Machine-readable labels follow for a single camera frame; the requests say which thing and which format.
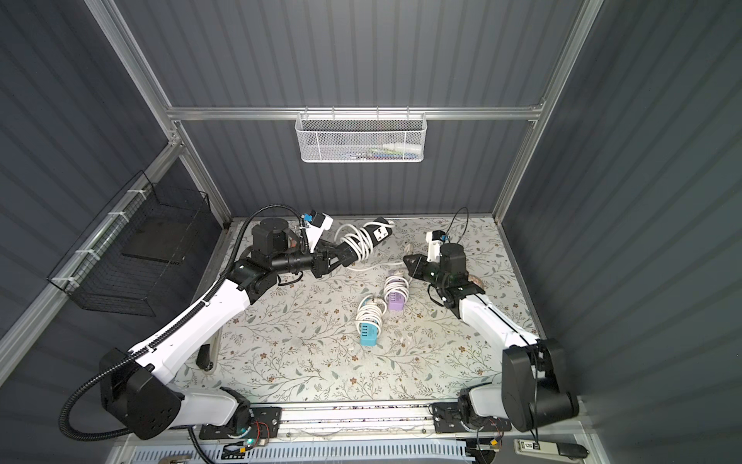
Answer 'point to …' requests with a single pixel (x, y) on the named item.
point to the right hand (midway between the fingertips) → (410, 257)
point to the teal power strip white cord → (369, 320)
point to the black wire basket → (128, 261)
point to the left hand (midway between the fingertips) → (352, 256)
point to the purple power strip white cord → (396, 292)
